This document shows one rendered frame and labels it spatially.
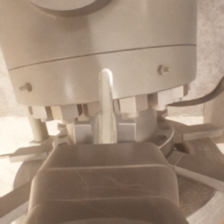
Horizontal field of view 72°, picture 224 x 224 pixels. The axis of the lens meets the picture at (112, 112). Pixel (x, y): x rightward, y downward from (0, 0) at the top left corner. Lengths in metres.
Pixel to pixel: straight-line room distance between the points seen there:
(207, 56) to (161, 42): 1.01
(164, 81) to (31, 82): 0.27
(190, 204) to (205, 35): 1.10
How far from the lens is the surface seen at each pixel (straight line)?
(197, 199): 0.44
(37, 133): 0.88
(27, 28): 0.35
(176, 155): 0.52
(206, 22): 1.33
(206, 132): 0.70
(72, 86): 0.30
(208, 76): 1.33
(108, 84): 0.16
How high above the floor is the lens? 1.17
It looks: 73 degrees down
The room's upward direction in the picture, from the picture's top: 170 degrees counter-clockwise
